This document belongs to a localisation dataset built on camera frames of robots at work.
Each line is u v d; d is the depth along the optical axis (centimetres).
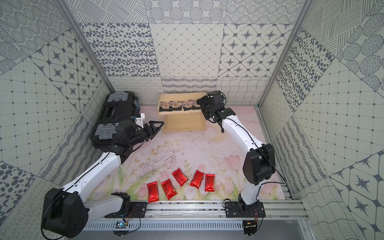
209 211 76
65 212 39
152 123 71
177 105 92
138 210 73
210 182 81
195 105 93
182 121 112
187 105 93
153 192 78
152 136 77
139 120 73
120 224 72
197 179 82
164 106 91
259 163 46
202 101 76
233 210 73
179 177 83
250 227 72
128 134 61
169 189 78
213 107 65
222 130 105
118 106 97
